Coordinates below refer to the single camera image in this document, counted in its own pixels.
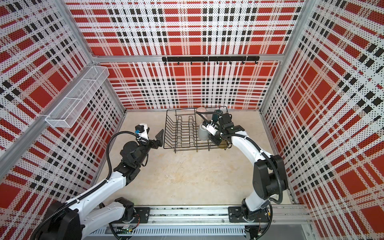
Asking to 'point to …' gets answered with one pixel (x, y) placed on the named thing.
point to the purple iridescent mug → (201, 109)
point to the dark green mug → (218, 111)
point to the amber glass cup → (223, 144)
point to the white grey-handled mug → (203, 134)
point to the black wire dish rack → (181, 132)
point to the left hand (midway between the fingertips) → (156, 131)
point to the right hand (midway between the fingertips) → (212, 136)
